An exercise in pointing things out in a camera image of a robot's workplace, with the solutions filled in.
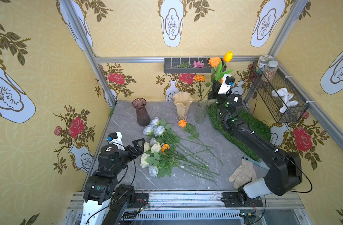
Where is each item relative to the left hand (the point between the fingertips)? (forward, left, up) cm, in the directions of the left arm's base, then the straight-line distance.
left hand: (133, 142), depth 69 cm
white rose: (+21, -2, -21) cm, 30 cm away
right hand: (+25, -44, +19) cm, 54 cm away
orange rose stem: (+17, -35, -24) cm, 46 cm away
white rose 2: (+18, -10, -18) cm, 27 cm away
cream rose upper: (+4, -9, -15) cm, 18 cm away
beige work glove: (-11, -60, -23) cm, 65 cm away
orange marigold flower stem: (+38, -37, +9) cm, 54 cm away
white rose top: (+26, -8, -19) cm, 34 cm away
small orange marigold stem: (+6, -15, -19) cm, 25 cm away
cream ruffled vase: (+37, -28, -8) cm, 47 cm away
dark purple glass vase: (+29, +1, -17) cm, 34 cm away
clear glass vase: (+29, -40, -15) cm, 52 cm away
